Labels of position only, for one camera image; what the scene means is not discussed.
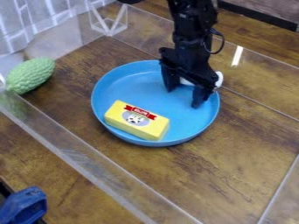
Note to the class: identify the clear acrylic front barrier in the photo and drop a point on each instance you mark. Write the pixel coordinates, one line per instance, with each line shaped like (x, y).
(143, 201)

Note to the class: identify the green bumpy gourd toy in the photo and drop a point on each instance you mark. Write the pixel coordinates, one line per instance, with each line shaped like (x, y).
(29, 75)

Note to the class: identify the grey patterned curtain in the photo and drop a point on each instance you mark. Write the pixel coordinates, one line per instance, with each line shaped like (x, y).
(27, 17)

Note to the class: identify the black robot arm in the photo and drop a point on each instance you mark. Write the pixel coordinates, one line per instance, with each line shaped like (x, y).
(194, 17)

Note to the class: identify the blue round tray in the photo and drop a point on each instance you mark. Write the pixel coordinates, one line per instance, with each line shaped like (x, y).
(136, 83)

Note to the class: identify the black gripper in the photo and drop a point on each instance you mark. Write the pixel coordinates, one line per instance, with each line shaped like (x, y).
(187, 61)

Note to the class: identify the yellow butter block toy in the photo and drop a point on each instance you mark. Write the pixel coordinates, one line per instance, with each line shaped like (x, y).
(136, 121)

